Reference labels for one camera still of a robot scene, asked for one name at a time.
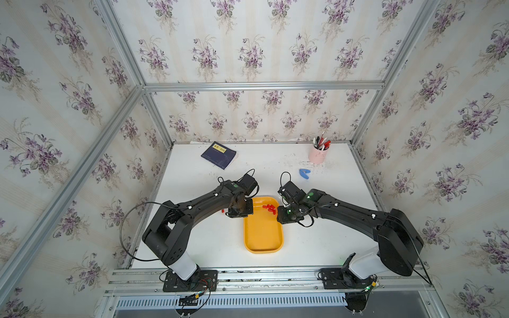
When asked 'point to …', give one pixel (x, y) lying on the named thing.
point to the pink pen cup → (317, 156)
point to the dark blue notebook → (219, 155)
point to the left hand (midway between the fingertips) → (250, 215)
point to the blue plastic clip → (303, 173)
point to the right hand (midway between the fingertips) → (280, 219)
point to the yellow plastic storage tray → (262, 232)
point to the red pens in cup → (321, 144)
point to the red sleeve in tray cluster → (270, 208)
